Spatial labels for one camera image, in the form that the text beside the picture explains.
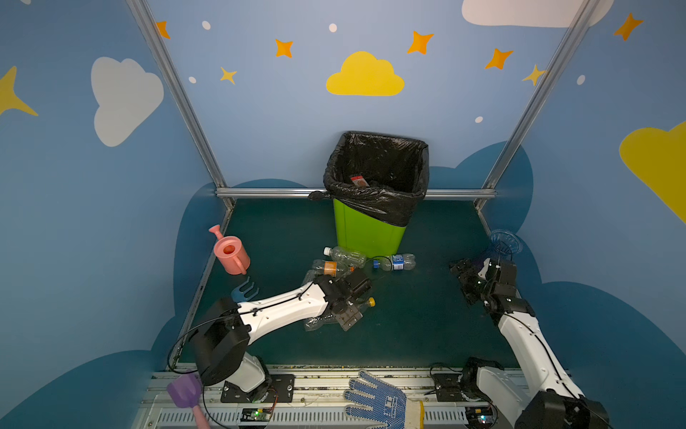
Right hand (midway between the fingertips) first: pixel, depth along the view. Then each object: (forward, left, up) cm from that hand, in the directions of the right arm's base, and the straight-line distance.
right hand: (456, 268), depth 84 cm
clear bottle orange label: (-16, +43, -9) cm, 47 cm away
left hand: (-12, +35, -6) cm, 38 cm away
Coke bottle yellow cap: (+32, +32, +8) cm, 46 cm away
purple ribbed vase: (+8, -15, +6) cm, 18 cm away
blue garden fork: (-7, +73, -13) cm, 75 cm away
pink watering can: (+3, +76, -2) cm, 76 cm away
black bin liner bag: (+36, +26, +7) cm, 44 cm away
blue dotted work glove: (-37, +21, -13) cm, 45 cm away
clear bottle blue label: (+7, +17, -8) cm, 20 cm away
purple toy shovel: (-37, +79, -12) cm, 88 cm away
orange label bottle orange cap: (+4, +42, -10) cm, 43 cm away
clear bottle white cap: (+8, +33, -9) cm, 35 cm away
